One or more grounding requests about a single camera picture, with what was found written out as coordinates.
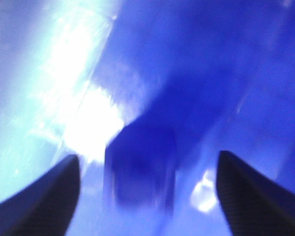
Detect blue plastic box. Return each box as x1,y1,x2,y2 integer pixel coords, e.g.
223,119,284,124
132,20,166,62
103,122,178,217

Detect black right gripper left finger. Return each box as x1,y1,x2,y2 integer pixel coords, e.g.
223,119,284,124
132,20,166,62
0,154,81,236

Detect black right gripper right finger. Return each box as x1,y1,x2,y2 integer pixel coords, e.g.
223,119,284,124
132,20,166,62
216,150,295,236

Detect large blue plastic bin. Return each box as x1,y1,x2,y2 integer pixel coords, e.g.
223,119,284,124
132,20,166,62
0,0,295,236

